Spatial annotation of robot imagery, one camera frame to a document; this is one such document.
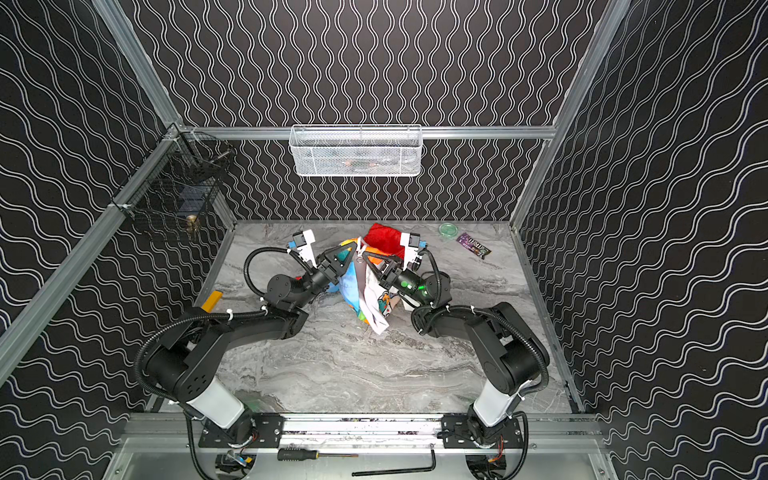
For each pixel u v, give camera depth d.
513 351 0.48
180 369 0.46
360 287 0.76
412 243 0.70
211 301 0.98
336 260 0.70
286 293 0.62
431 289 0.64
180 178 0.97
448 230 1.17
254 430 0.73
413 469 0.71
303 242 0.68
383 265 0.75
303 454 0.70
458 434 0.74
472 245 1.13
